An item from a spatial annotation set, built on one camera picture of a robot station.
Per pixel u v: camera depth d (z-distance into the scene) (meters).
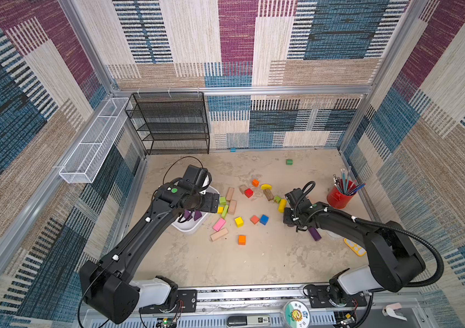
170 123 1.10
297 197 0.72
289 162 1.15
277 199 0.98
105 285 0.37
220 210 0.94
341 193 0.92
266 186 1.02
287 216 0.81
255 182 1.05
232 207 0.95
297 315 0.64
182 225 0.90
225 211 0.94
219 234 0.89
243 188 1.02
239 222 0.91
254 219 0.92
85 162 0.71
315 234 0.87
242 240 0.87
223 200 0.97
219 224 0.92
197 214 0.92
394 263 0.44
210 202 0.69
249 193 1.02
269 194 1.01
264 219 0.92
